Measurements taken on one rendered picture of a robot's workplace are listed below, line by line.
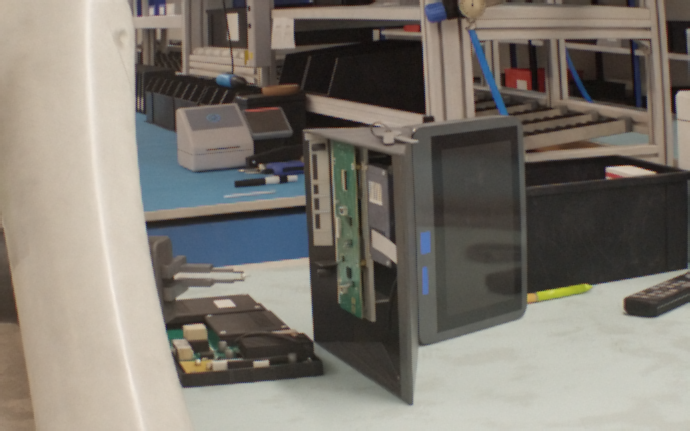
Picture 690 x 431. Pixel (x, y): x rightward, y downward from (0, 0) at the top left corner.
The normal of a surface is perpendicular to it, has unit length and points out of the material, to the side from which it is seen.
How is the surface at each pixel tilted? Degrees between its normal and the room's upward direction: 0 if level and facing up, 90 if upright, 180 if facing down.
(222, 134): 40
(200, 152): 90
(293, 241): 90
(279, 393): 0
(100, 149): 62
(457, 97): 90
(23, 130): 68
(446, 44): 90
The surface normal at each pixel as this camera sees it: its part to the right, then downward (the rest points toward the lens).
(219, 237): 0.34, 0.13
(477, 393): -0.04, -0.99
